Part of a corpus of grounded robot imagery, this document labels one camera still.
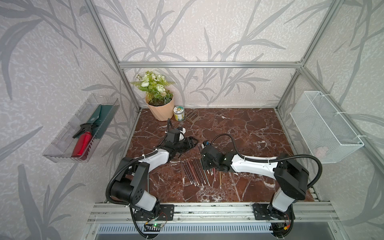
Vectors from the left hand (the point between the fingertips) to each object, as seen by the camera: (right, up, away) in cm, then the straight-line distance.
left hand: (196, 142), depth 89 cm
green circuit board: (-21, -39, -17) cm, 47 cm away
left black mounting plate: (-16, -32, -16) cm, 39 cm away
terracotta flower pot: (-23, +19, +13) cm, 33 cm away
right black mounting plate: (+35, -32, -16) cm, 50 cm away
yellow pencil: (+14, -20, -4) cm, 24 cm away
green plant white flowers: (-27, +36, +7) cm, 46 cm away
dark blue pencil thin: (-6, -17, -2) cm, 19 cm away
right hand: (+3, -10, -3) cm, 11 cm away
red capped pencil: (+1, -22, -6) cm, 23 cm away
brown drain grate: (-5, +17, +25) cm, 31 cm away
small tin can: (-14, +19, +19) cm, 30 cm away
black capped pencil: (+3, -22, -6) cm, 23 cm away
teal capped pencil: (+5, -17, -2) cm, 18 cm away
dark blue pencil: (-5, -15, 0) cm, 16 cm away
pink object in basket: (+61, -2, -17) cm, 63 cm away
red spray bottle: (-44, +5, -30) cm, 54 cm away
